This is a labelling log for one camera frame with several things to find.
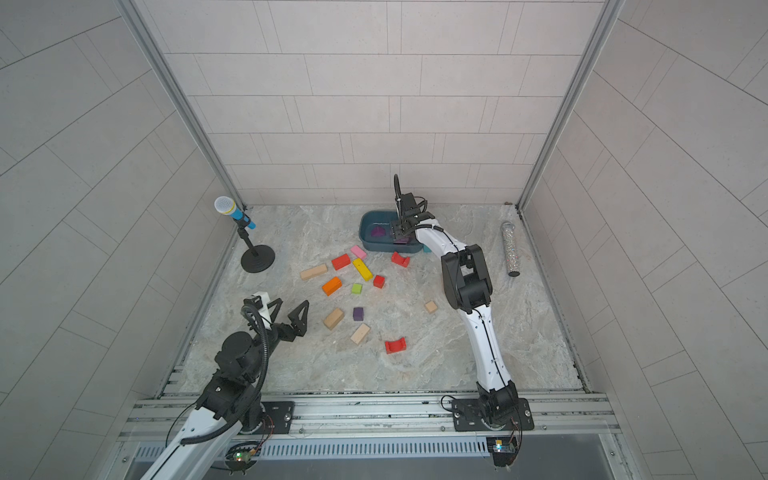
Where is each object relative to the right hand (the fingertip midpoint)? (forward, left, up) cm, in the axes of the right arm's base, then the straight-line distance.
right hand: (405, 224), depth 108 cm
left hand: (-33, +30, +9) cm, 46 cm away
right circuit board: (-67, -18, -6) cm, 70 cm away
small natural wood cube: (-32, -6, -3) cm, 32 cm away
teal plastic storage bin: (+3, +12, +1) cm, 12 cm away
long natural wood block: (-16, +32, -3) cm, 36 cm away
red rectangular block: (-14, +23, -1) cm, 27 cm away
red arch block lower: (-43, +7, -2) cm, 44 cm away
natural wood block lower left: (-34, +23, -2) cm, 41 cm away
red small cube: (-22, +10, -2) cm, 25 cm away
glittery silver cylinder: (-15, -35, -1) cm, 38 cm away
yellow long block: (-17, +15, -3) cm, 23 cm away
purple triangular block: (-2, +10, -1) cm, 10 cm away
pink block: (-10, +17, -1) cm, 20 cm away
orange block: (-24, +25, -1) cm, 34 cm away
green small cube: (-24, +17, -3) cm, 29 cm away
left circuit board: (-65, +39, +1) cm, 76 cm away
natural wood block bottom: (-39, +16, -3) cm, 42 cm away
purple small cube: (-33, +16, -1) cm, 37 cm away
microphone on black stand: (-12, +50, 0) cm, 52 cm away
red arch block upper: (-14, +4, -1) cm, 15 cm away
